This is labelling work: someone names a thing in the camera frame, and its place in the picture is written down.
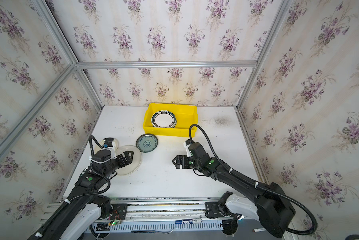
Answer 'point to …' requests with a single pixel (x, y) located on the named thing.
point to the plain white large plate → (132, 167)
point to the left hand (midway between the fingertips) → (126, 152)
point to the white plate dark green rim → (163, 119)
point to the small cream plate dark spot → (97, 147)
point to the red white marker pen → (258, 230)
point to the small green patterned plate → (147, 143)
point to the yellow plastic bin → (186, 115)
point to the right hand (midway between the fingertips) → (177, 162)
